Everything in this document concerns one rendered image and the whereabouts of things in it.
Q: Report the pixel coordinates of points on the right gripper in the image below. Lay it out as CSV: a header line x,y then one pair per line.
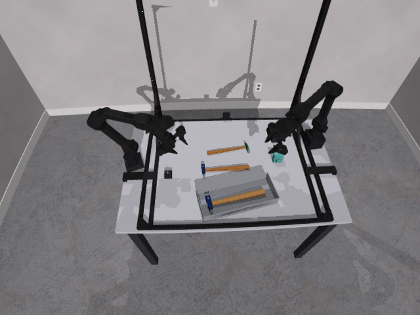
x,y
180,132

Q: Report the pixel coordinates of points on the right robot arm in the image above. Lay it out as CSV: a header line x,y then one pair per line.
x,y
97,121

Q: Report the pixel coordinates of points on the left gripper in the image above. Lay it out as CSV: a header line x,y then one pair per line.
x,y
279,148

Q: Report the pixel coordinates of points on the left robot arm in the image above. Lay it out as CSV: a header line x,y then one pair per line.
x,y
329,90

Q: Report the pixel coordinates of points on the teal cube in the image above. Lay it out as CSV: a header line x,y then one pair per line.
x,y
277,158

